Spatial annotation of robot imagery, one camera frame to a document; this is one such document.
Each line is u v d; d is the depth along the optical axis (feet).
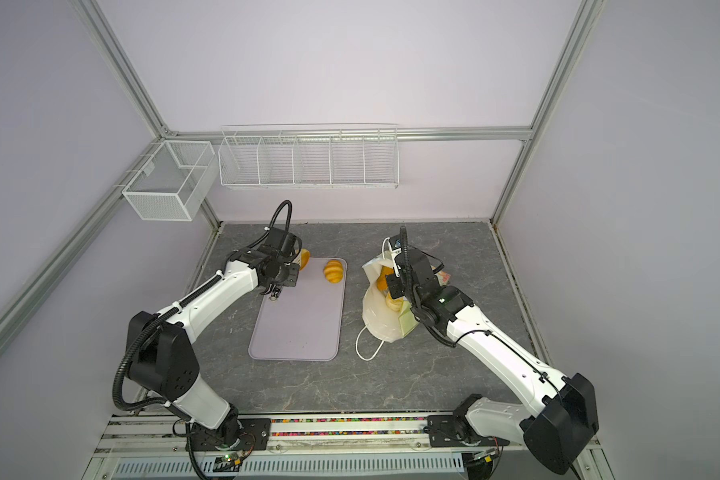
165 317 1.51
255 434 2.42
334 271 3.35
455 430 2.16
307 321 3.09
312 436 2.47
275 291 2.63
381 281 2.92
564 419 1.25
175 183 3.19
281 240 2.27
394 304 2.97
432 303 1.77
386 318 2.98
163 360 1.45
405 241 1.75
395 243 2.16
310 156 3.20
